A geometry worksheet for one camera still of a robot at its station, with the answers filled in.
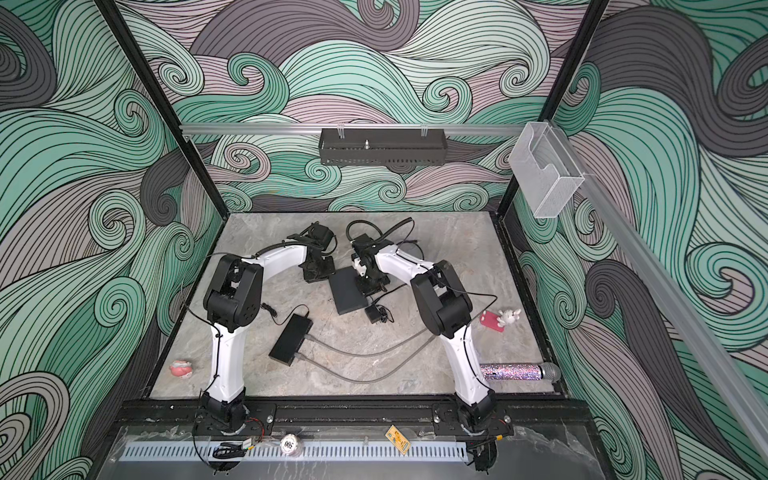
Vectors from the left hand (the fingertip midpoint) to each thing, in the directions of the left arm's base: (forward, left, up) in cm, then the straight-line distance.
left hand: (331, 274), depth 101 cm
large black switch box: (-4, -6, -4) cm, 8 cm away
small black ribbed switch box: (-23, +9, +1) cm, 25 cm away
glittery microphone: (-32, -62, +5) cm, 70 cm away
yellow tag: (-47, -22, +2) cm, 52 cm away
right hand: (-6, -13, 0) cm, 14 cm away
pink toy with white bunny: (-18, -52, +4) cm, 55 cm away
